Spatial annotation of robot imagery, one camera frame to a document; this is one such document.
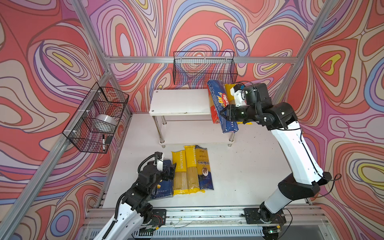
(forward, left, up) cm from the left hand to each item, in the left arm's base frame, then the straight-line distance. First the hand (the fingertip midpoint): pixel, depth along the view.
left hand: (169, 161), depth 79 cm
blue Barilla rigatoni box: (-12, +2, -7) cm, 14 cm away
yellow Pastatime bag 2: (-5, -12, -13) cm, 18 cm away
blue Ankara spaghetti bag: (-3, -19, -10) cm, 22 cm away
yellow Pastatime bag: (-6, -5, -11) cm, 14 cm away
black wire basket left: (+10, +36, +17) cm, 42 cm away
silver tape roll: (+14, +30, +19) cm, 39 cm away
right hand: (+9, -26, +25) cm, 37 cm away
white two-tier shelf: (+16, -9, +18) cm, 26 cm away
